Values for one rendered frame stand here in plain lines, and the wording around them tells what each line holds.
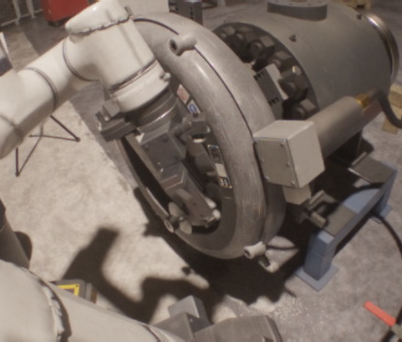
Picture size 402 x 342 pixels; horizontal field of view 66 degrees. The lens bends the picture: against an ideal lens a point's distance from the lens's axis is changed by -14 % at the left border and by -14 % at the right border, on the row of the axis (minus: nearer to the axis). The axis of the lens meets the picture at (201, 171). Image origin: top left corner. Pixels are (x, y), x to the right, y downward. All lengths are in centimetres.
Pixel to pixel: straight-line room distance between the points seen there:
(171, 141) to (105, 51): 16
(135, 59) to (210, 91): 25
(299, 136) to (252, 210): 22
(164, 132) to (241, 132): 24
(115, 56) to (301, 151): 36
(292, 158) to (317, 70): 44
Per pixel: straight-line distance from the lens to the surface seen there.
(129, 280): 147
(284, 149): 63
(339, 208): 132
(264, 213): 80
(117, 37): 49
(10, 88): 48
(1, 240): 150
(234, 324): 23
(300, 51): 102
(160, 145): 50
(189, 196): 52
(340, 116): 78
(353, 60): 118
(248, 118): 70
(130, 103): 50
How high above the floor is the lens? 118
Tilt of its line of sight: 39 degrees down
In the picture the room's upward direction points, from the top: 7 degrees counter-clockwise
